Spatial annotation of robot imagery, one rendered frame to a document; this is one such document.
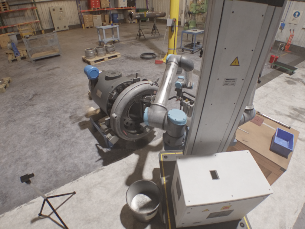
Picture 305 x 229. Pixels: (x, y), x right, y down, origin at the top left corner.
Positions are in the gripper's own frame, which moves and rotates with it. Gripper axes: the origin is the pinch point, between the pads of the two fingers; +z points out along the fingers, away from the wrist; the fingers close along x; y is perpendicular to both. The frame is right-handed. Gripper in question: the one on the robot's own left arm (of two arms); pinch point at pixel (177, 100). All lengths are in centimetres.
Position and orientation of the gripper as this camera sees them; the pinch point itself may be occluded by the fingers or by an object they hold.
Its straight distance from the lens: 230.7
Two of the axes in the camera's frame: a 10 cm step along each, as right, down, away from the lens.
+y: 7.6, -4.0, 5.2
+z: 0.0, 7.9, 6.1
